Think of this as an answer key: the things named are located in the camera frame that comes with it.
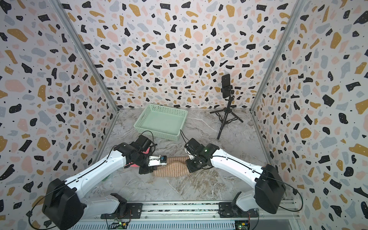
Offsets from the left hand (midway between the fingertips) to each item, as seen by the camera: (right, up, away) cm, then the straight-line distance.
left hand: (156, 165), depth 80 cm
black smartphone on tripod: (+42, +47, +10) cm, 64 cm away
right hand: (+19, -1, -1) cm, 19 cm away
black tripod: (+44, +29, +20) cm, 56 cm away
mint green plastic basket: (-4, +26, +36) cm, 44 cm away
